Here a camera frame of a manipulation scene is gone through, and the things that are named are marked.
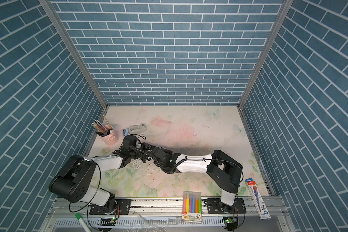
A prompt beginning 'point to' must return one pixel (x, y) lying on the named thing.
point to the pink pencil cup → (111, 139)
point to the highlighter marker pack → (192, 209)
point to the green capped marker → (79, 217)
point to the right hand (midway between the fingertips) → (163, 152)
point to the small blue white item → (125, 132)
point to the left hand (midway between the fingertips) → (162, 151)
